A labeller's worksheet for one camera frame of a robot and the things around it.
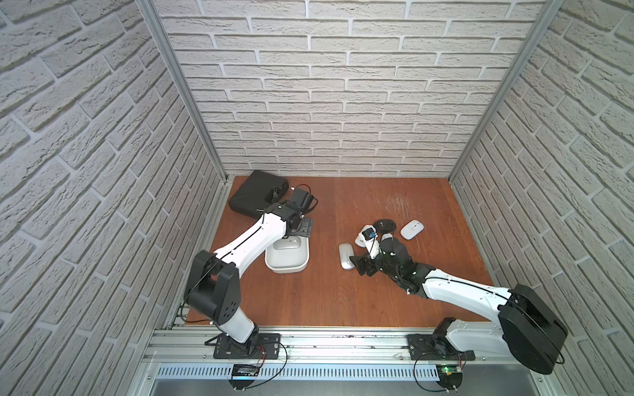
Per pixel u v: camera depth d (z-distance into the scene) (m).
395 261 0.65
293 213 0.62
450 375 0.71
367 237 0.73
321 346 0.76
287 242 0.95
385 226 1.00
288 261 0.90
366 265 0.74
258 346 0.72
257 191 1.10
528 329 0.41
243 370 0.70
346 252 0.92
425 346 0.74
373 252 0.73
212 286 0.44
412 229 1.00
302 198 0.68
